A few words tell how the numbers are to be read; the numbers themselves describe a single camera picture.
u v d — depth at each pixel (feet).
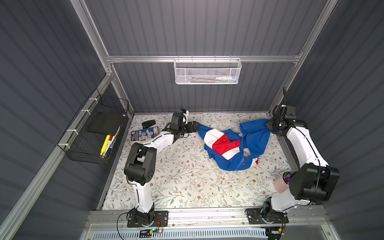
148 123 3.67
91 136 2.36
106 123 2.49
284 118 2.11
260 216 2.42
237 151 2.93
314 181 1.41
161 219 2.39
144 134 3.43
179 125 2.55
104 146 2.29
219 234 2.53
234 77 2.95
